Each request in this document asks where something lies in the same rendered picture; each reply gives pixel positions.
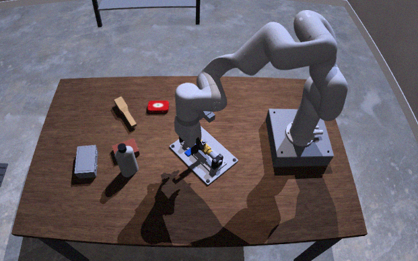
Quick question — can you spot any grey rectangular case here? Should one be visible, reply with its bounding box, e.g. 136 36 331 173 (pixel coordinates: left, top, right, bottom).
75 145 98 178

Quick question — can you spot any grey bottle with black cap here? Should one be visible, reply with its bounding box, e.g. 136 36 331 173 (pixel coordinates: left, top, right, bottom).
114 143 138 178

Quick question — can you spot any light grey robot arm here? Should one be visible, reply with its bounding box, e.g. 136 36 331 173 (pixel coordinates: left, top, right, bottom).
175 10 348 147

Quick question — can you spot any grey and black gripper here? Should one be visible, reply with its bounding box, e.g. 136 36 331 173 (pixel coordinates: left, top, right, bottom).
174 115 204 155

